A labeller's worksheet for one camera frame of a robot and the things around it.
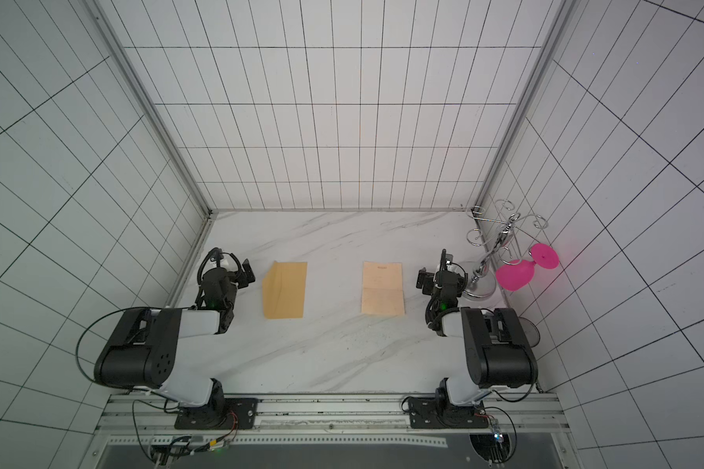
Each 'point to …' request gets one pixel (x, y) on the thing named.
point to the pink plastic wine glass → (514, 275)
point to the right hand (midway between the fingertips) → (444, 267)
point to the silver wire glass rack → (496, 235)
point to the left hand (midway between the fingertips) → (235, 266)
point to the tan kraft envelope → (284, 287)
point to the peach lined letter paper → (382, 288)
